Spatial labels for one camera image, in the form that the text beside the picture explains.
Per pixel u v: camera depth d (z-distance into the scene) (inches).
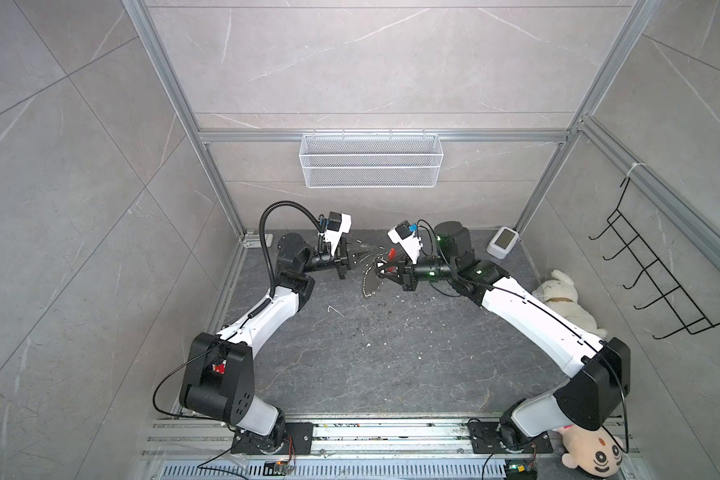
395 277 26.1
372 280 27.0
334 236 24.1
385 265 26.9
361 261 26.4
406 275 24.6
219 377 17.2
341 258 24.5
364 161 39.7
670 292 24.7
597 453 25.5
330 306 38.6
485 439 28.6
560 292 36.3
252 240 45.9
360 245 25.7
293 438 28.7
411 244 24.9
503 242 43.7
